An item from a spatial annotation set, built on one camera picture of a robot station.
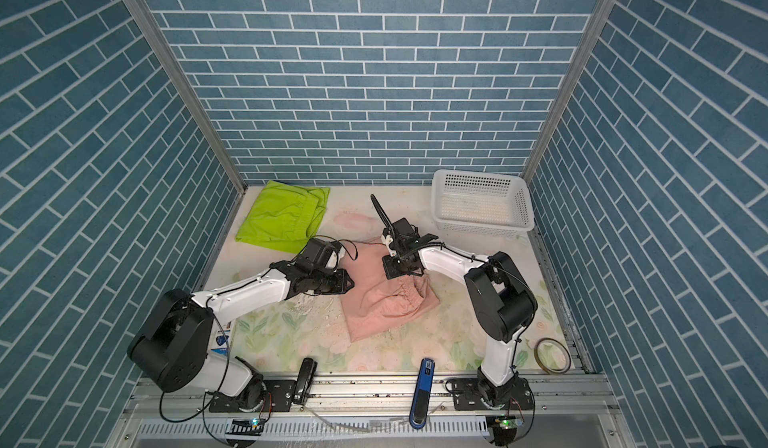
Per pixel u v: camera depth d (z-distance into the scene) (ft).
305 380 2.41
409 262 2.25
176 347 1.41
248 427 2.37
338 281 2.58
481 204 3.80
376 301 2.85
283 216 3.49
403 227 2.51
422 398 2.35
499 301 1.60
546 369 2.58
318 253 2.31
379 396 2.47
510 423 2.33
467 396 2.41
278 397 2.41
